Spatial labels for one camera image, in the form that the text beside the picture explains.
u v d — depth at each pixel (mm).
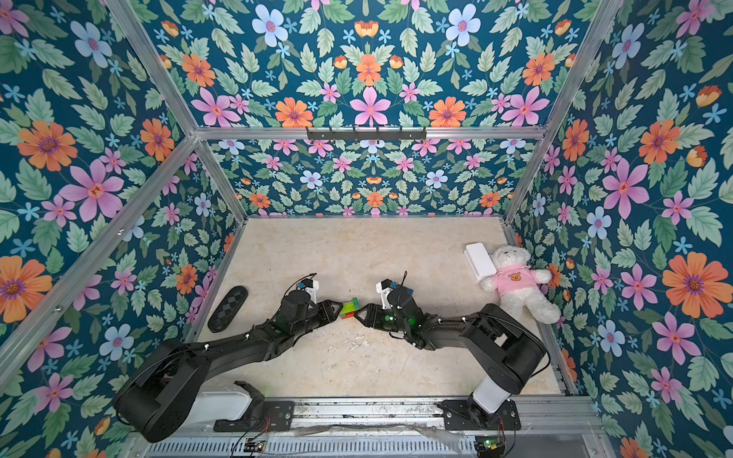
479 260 1005
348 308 887
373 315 766
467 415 650
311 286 820
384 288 820
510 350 471
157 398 420
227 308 901
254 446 716
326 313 779
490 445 718
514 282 913
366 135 932
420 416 750
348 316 891
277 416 736
